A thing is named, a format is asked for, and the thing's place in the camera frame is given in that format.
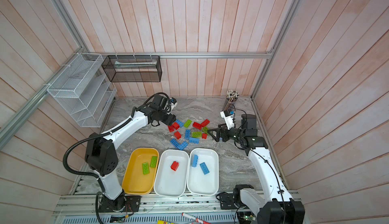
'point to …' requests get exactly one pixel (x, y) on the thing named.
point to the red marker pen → (193, 218)
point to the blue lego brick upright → (187, 134)
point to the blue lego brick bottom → (204, 168)
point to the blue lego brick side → (194, 140)
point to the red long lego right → (205, 122)
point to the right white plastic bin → (199, 184)
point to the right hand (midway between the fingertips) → (215, 128)
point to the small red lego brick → (204, 136)
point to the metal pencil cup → (232, 96)
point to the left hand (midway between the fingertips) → (171, 119)
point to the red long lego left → (197, 125)
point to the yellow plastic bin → (141, 171)
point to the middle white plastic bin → (169, 183)
